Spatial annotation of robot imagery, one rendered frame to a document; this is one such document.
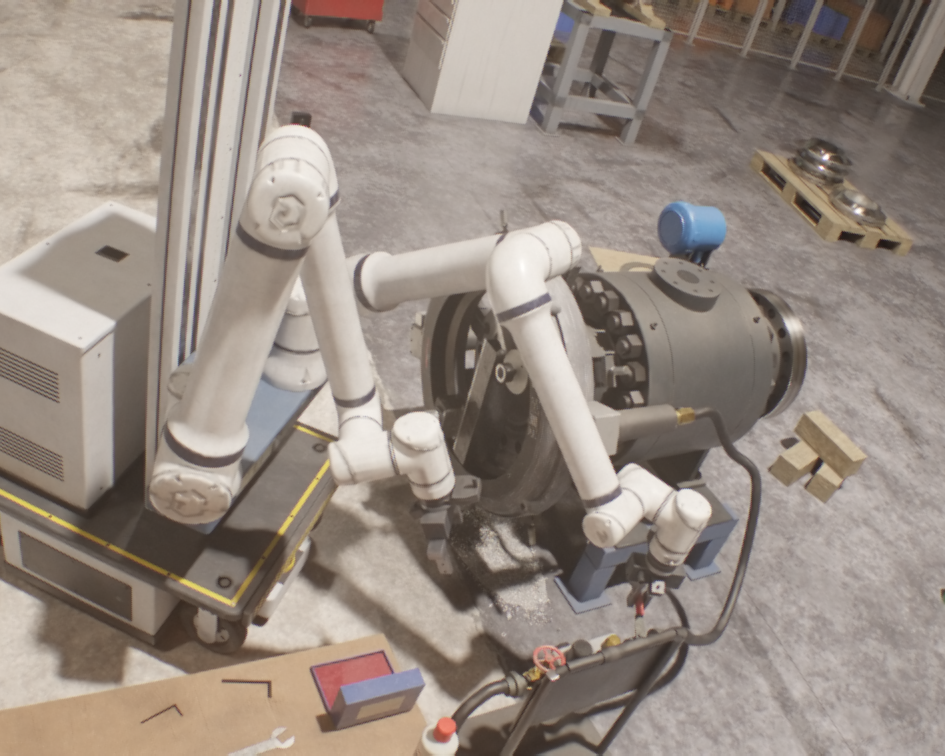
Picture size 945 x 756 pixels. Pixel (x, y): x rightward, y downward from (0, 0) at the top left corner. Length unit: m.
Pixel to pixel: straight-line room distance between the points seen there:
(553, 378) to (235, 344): 0.66
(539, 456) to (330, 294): 0.81
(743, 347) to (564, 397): 0.96
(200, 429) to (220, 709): 0.54
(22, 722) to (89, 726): 0.12
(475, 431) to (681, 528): 0.71
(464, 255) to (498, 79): 4.22
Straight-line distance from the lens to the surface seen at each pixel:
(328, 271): 1.52
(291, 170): 1.26
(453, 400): 2.42
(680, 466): 2.90
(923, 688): 3.23
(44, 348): 1.95
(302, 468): 2.38
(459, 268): 1.95
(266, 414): 2.13
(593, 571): 2.62
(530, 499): 2.24
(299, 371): 2.18
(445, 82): 5.97
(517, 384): 2.16
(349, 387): 1.66
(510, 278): 1.71
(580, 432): 1.76
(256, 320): 1.39
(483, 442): 2.41
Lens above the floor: 1.96
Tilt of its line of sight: 34 degrees down
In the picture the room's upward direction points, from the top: 18 degrees clockwise
